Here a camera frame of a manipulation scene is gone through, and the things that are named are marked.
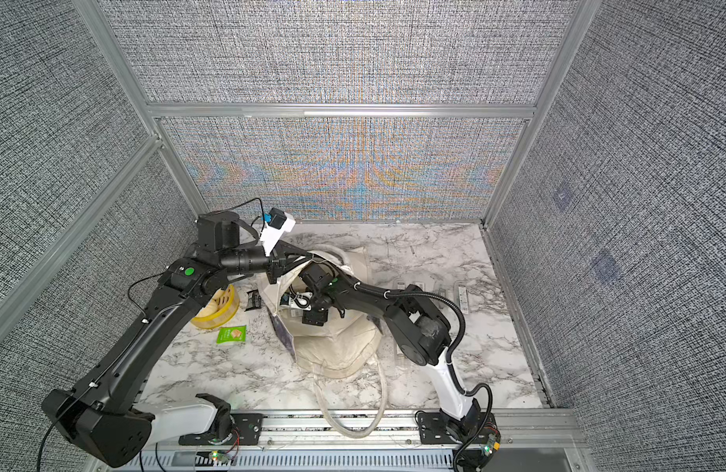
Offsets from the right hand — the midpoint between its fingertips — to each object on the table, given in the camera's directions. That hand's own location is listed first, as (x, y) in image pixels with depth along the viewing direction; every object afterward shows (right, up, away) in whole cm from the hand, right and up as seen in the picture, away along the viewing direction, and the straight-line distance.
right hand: (306, 298), depth 92 cm
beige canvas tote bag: (+11, -15, -8) cm, 20 cm away
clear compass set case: (+31, +3, +8) cm, 32 cm away
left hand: (+6, +15, -27) cm, 31 cm away
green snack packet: (-22, -10, -4) cm, 24 cm away
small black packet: (-18, -1, +3) cm, 18 cm away
